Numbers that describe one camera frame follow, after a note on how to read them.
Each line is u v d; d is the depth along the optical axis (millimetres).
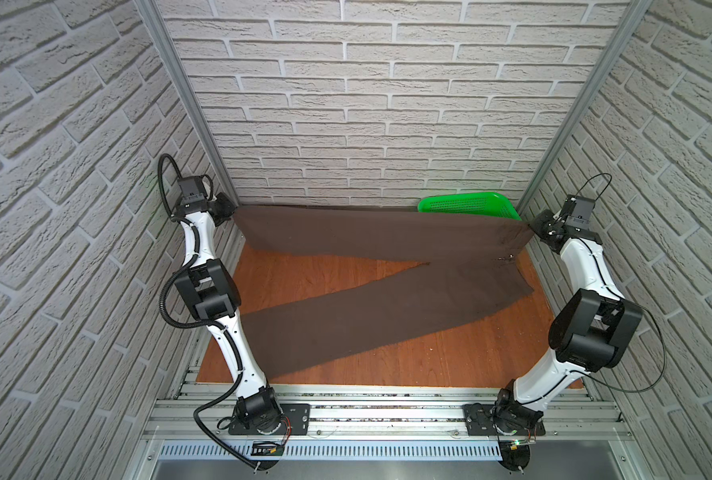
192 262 575
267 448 722
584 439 737
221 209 865
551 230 665
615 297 479
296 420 748
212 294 605
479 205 1168
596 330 516
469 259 1025
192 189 756
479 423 738
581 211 669
